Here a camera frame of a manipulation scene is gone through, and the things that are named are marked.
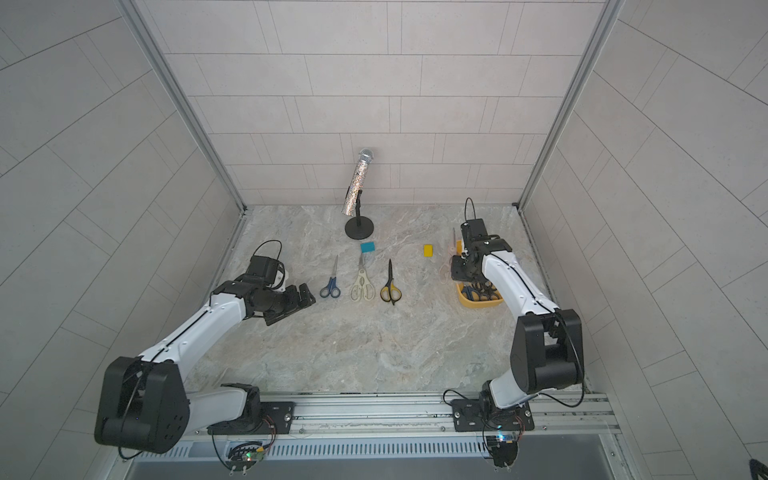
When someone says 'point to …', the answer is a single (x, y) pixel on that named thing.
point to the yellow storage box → (492, 299)
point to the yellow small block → (428, 250)
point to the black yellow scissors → (390, 293)
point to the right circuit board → (503, 448)
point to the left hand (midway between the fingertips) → (309, 301)
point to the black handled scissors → (474, 294)
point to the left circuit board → (243, 461)
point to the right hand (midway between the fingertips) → (460, 269)
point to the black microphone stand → (359, 227)
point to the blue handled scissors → (331, 288)
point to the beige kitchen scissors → (363, 287)
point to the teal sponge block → (367, 247)
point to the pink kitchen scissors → (453, 248)
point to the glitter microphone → (366, 157)
